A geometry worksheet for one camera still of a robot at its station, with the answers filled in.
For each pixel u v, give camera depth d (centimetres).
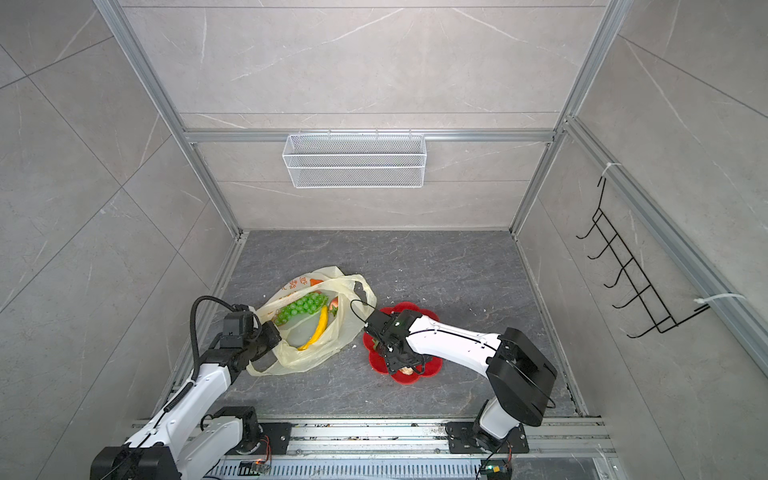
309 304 93
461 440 73
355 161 101
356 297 91
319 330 90
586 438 75
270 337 77
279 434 73
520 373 42
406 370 81
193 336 60
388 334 60
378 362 86
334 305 93
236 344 65
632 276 67
